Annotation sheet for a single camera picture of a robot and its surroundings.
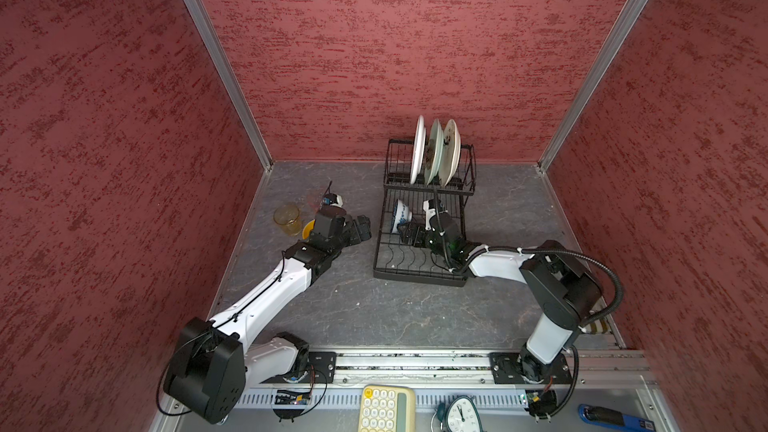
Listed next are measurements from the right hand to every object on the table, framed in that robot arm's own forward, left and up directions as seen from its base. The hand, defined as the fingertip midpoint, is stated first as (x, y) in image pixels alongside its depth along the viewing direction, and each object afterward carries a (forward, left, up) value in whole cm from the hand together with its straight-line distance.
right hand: (405, 233), depth 92 cm
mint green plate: (+8, -7, +27) cm, 29 cm away
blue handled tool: (-47, -42, -4) cm, 63 cm away
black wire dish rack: (-6, +3, -6) cm, 10 cm away
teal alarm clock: (-46, -10, -4) cm, 47 cm away
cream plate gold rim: (+6, -11, +27) cm, 30 cm away
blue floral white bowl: (+5, +1, +3) cm, 6 cm away
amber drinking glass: (+12, +41, -6) cm, 43 cm away
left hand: (-3, +14, +7) cm, 16 cm away
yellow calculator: (-44, +7, -6) cm, 45 cm away
